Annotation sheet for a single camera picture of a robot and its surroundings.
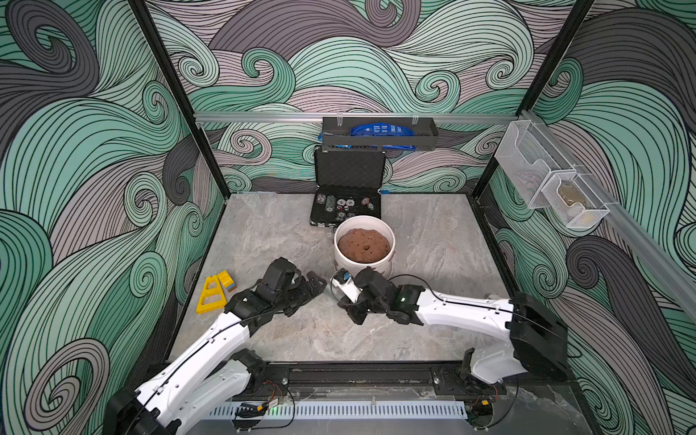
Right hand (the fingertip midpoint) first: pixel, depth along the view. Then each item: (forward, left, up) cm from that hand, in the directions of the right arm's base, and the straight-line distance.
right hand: (344, 300), depth 79 cm
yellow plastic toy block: (+5, +44, -7) cm, 45 cm away
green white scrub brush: (-2, 0, +13) cm, 13 cm away
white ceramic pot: (+26, -8, +5) cm, 28 cm away
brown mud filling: (+19, -7, +1) cm, 20 cm away
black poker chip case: (+54, -2, -3) cm, 54 cm away
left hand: (+2, +7, +6) cm, 9 cm away
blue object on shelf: (+51, -13, +26) cm, 59 cm away
